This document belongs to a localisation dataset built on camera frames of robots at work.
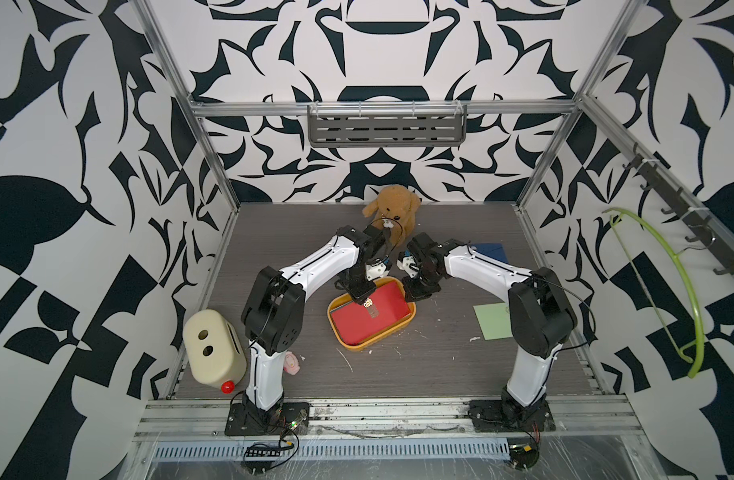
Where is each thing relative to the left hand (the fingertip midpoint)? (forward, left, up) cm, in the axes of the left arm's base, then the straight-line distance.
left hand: (355, 288), depth 88 cm
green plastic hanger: (+8, -68, +21) cm, 71 cm away
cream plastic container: (-17, +35, +3) cm, 39 cm away
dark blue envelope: (+17, -49, -7) cm, 52 cm away
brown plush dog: (+23, -13, +9) cm, 28 cm away
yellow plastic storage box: (-14, -7, -2) cm, 15 cm away
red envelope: (-9, 0, -3) cm, 10 cm away
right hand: (-1, -15, -3) cm, 16 cm away
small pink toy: (-19, +18, -6) cm, 26 cm away
